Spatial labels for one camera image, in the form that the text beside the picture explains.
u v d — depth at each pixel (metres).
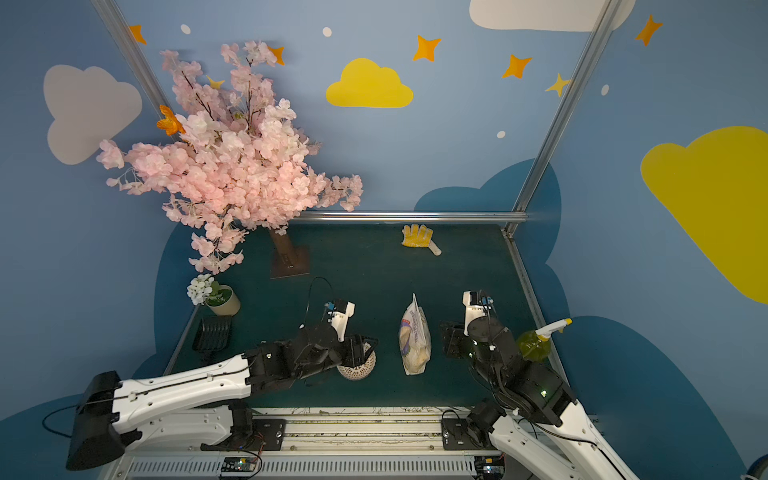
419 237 1.18
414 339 0.75
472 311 0.59
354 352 0.62
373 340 0.87
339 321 0.65
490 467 0.72
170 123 0.67
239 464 0.72
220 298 0.93
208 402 0.49
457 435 0.74
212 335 0.91
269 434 0.75
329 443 0.74
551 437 0.41
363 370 0.84
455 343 0.58
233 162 0.70
